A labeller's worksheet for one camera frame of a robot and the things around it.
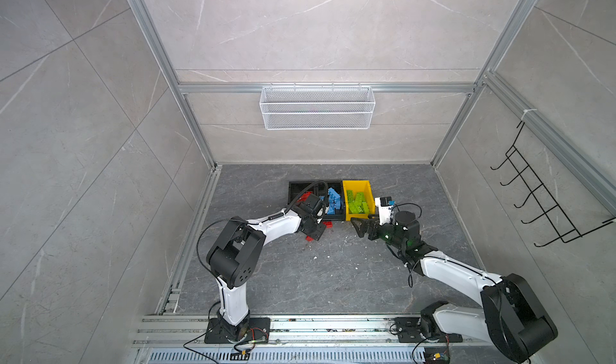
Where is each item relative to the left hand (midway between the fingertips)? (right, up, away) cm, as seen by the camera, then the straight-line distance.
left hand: (316, 224), depth 94 cm
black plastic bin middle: (+9, +14, +8) cm, 19 cm away
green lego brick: (+15, +11, +12) cm, 22 cm away
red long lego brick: (+5, 0, +2) cm, 5 cm away
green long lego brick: (+19, +10, +7) cm, 23 cm away
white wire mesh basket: (0, +49, +6) cm, 49 cm away
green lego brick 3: (+21, +6, +6) cm, 22 cm away
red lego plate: (-3, -6, -2) cm, 7 cm away
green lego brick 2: (+17, +6, +6) cm, 19 cm away
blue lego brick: (+8, +9, +7) cm, 13 cm away
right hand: (+16, +5, -9) cm, 19 cm away
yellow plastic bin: (+19, +15, +9) cm, 26 cm away
